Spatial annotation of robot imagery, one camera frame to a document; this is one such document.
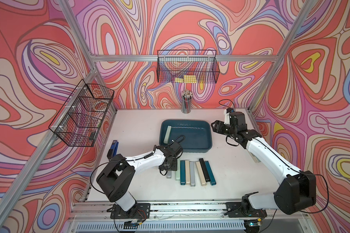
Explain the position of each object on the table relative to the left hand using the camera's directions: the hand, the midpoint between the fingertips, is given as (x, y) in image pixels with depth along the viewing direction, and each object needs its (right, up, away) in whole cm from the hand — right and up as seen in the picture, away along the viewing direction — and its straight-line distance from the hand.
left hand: (174, 168), depth 87 cm
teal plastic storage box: (+17, +19, +17) cm, 31 cm away
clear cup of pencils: (+9, +44, +22) cm, 50 cm away
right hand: (+25, +24, -3) cm, 35 cm away
